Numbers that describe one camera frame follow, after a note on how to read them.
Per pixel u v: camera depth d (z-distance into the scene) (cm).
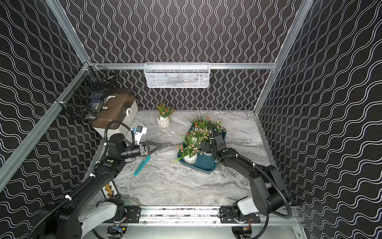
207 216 76
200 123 94
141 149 65
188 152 85
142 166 90
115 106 104
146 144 65
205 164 93
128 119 104
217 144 69
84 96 92
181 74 129
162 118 106
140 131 70
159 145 75
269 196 43
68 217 39
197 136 93
